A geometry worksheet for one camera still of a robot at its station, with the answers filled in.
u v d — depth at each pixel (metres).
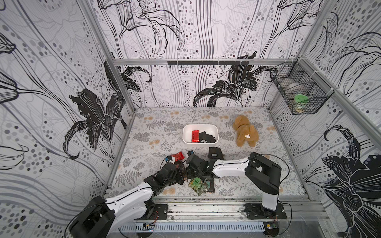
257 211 0.71
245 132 0.90
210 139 0.98
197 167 0.68
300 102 0.80
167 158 0.78
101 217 0.41
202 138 0.99
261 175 0.46
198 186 0.80
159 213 0.74
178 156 0.91
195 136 1.02
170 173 0.66
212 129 1.03
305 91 0.80
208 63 0.91
